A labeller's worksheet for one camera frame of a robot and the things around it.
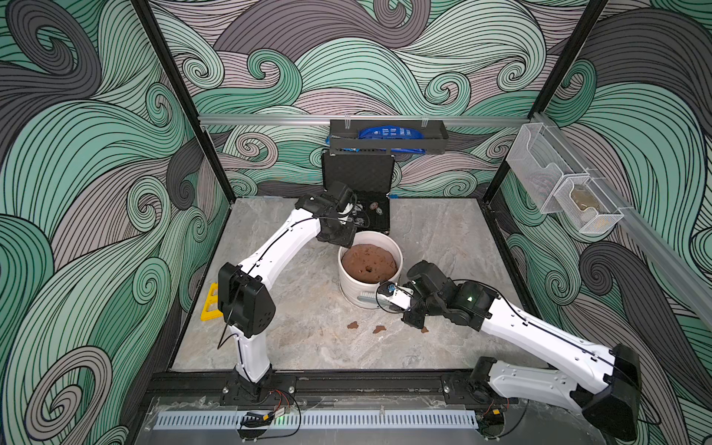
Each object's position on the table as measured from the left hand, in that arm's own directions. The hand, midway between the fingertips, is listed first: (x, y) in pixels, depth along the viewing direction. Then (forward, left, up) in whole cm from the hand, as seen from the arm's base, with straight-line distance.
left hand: (346, 235), depth 83 cm
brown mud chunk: (-20, -2, -21) cm, 29 cm away
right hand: (-19, -15, -5) cm, 24 cm away
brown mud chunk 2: (-21, -11, -21) cm, 32 cm away
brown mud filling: (-5, -7, -9) cm, 12 cm away
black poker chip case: (+35, -9, -8) cm, 37 cm away
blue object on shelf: (+33, -14, +15) cm, 39 cm away
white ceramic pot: (0, -15, -4) cm, 15 cm away
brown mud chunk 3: (-22, -24, -20) cm, 38 cm away
